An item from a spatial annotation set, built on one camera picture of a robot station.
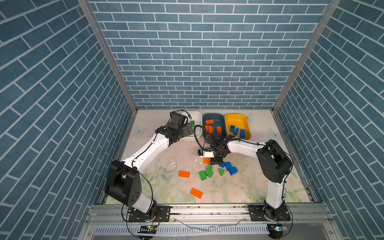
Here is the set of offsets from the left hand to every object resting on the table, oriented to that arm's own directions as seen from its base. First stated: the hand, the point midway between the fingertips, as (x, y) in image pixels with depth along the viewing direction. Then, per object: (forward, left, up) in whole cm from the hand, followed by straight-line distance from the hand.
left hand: (185, 129), depth 87 cm
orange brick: (+19, -16, -16) cm, 30 cm away
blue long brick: (+7, -40, -15) cm, 43 cm away
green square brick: (+16, -4, -14) cm, 22 cm away
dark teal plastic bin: (+15, -21, -15) cm, 30 cm away
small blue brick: (+10, -32, -13) cm, 36 cm away
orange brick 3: (+12, -17, -15) cm, 25 cm away
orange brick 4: (+11, -23, -15) cm, 30 cm away
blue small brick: (-16, -22, -15) cm, 31 cm away
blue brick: (+10, -36, -15) cm, 40 cm away
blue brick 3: (-19, -28, -15) cm, 37 cm away
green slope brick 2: (-19, -22, -18) cm, 34 cm away
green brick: (-21, -10, -17) cm, 29 cm away
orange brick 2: (+14, -15, -16) cm, 26 cm away
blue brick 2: (-16, -26, -15) cm, 34 cm away
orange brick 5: (-12, -13, -16) cm, 24 cm away
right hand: (-9, -16, -16) cm, 25 cm away
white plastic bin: (+6, -8, -11) cm, 15 cm away
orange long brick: (-20, 0, -17) cm, 26 cm away
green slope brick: (-20, -14, -15) cm, 29 cm away
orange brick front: (-31, -6, -17) cm, 36 cm away
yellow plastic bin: (+19, -41, -15) cm, 47 cm away
